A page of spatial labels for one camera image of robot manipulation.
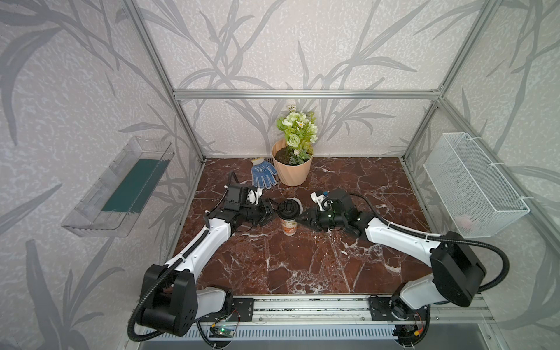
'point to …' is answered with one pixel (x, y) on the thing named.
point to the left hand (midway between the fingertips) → (280, 213)
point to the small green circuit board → (219, 331)
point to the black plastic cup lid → (289, 210)
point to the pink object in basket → (467, 224)
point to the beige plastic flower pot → (286, 173)
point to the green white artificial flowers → (300, 133)
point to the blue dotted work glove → (263, 173)
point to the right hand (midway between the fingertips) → (297, 220)
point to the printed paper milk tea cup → (289, 227)
